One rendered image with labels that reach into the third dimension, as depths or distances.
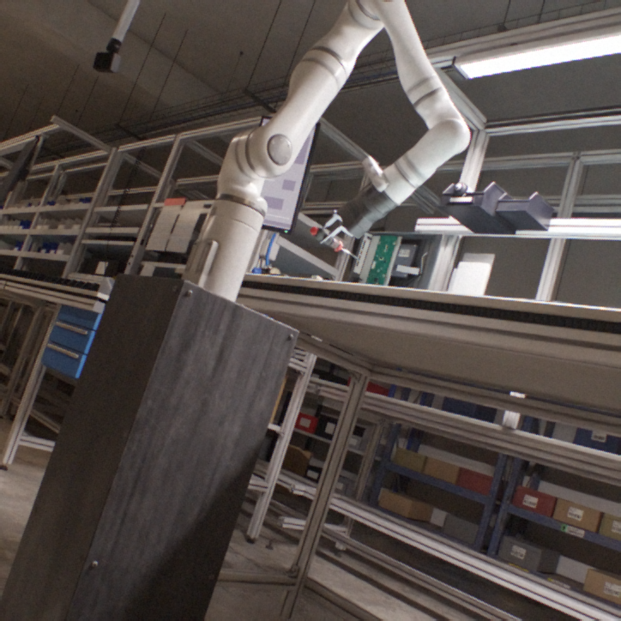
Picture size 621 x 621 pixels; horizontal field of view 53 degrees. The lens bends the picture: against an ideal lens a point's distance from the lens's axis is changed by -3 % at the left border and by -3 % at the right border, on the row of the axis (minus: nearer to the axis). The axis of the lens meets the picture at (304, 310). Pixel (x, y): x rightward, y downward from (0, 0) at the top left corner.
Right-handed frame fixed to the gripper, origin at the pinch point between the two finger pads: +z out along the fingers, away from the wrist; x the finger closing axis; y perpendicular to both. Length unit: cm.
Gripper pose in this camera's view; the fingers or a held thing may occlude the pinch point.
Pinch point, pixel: (319, 238)
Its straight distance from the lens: 139.3
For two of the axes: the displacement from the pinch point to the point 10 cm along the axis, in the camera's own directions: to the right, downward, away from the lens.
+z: -7.1, 5.8, 4.0
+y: 6.5, 3.3, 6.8
